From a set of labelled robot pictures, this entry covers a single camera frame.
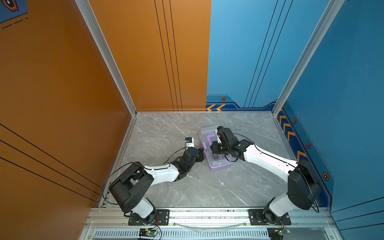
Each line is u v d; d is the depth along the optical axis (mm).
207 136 912
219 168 843
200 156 790
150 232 705
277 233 708
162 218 740
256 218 725
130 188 444
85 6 691
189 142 773
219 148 733
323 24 746
